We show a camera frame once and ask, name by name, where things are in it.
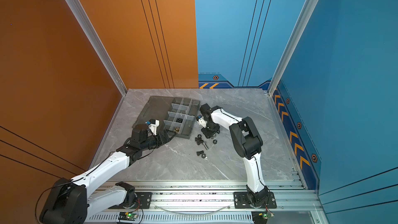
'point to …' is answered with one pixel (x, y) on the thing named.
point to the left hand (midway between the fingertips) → (172, 134)
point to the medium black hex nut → (214, 141)
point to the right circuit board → (261, 217)
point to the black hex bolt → (199, 152)
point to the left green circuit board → (126, 215)
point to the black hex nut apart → (203, 156)
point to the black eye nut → (179, 120)
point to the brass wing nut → (177, 129)
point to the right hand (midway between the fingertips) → (208, 134)
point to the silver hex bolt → (204, 144)
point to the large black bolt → (198, 139)
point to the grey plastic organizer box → (177, 114)
